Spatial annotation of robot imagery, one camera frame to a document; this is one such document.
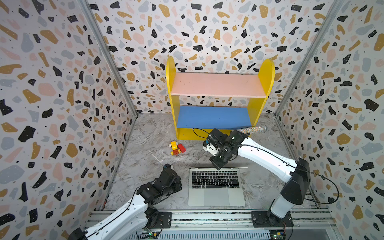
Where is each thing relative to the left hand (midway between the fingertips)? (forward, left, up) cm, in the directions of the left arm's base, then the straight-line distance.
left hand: (184, 183), depth 81 cm
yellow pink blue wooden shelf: (+62, -29, +5) cm, 69 cm away
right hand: (+5, -16, +10) cm, 19 cm away
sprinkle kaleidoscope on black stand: (+25, -44, +15) cm, 53 cm away
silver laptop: (0, -14, -6) cm, 15 cm away
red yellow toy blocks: (+22, +6, 0) cm, 23 cm away
